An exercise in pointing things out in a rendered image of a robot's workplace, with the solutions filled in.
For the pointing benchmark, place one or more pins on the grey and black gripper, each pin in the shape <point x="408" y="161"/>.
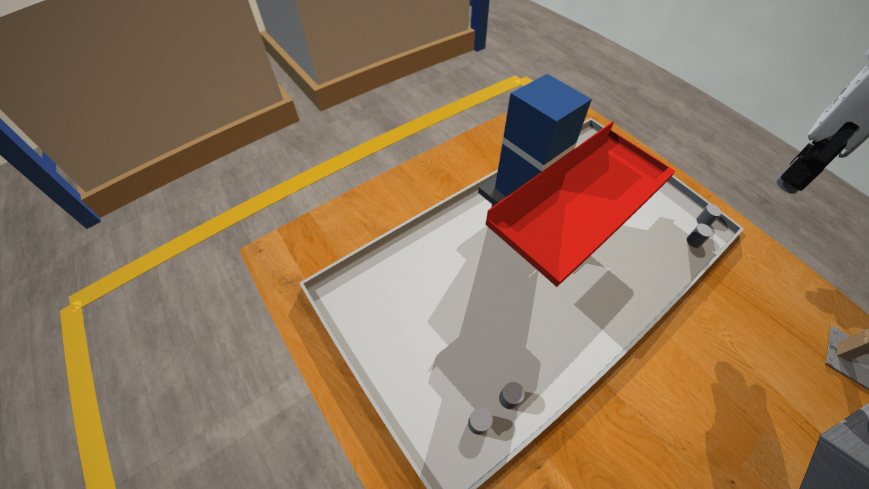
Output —
<point x="850" y="110"/>

